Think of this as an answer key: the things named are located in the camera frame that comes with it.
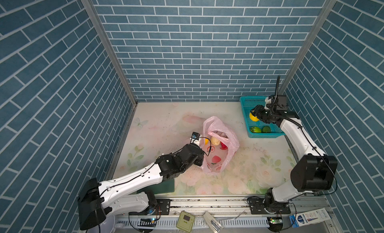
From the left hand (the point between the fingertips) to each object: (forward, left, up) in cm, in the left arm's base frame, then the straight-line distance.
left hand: (203, 151), depth 75 cm
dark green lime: (+21, -44, -12) cm, 50 cm away
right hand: (+23, -30, +6) cm, 38 cm away
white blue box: (-28, -50, -15) cm, 59 cm away
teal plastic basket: (+39, -33, -5) cm, 51 cm away
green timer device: (-28, +9, -16) cm, 33 cm away
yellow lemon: (+17, -28, +6) cm, 33 cm away
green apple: (+20, -35, -11) cm, 42 cm away
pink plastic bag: (+11, -12, -14) cm, 21 cm away
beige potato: (+13, -8, -12) cm, 19 cm away
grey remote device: (-29, -5, -15) cm, 33 cm away
